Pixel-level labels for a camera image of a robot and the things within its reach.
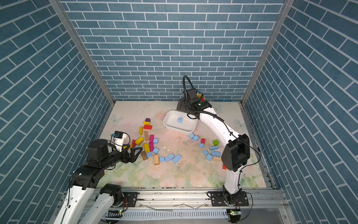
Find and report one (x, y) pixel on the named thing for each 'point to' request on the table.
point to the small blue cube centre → (161, 159)
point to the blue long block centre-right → (176, 158)
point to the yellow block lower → (147, 148)
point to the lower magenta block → (151, 146)
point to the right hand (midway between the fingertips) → (185, 107)
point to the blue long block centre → (170, 157)
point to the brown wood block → (144, 155)
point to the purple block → (148, 120)
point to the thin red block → (133, 143)
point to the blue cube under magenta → (202, 145)
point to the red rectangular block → (148, 127)
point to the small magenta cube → (203, 140)
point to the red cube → (224, 167)
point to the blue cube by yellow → (155, 150)
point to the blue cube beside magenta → (155, 141)
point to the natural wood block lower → (156, 159)
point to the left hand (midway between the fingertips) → (139, 147)
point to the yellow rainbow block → (139, 141)
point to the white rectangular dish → (170, 122)
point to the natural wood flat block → (216, 158)
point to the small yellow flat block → (147, 123)
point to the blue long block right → (216, 153)
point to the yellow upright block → (141, 130)
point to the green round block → (215, 143)
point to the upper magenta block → (151, 138)
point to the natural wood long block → (146, 135)
